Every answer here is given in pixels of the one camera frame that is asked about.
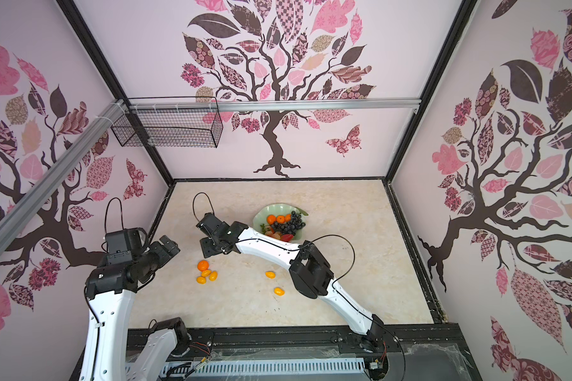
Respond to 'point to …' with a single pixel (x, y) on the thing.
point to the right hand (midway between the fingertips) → (207, 244)
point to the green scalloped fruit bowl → (276, 209)
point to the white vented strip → (330, 369)
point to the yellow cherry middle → (206, 273)
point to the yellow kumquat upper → (270, 275)
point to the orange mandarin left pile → (202, 265)
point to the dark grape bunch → (291, 227)
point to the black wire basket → (172, 128)
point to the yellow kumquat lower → (279, 291)
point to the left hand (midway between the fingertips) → (167, 256)
